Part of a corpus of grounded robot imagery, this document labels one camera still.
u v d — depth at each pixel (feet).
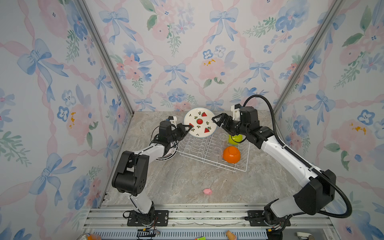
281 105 3.77
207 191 2.64
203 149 3.02
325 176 1.37
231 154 2.96
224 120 2.26
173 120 2.80
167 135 2.37
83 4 2.23
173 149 3.18
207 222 2.42
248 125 1.92
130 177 1.56
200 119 2.97
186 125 2.87
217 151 2.81
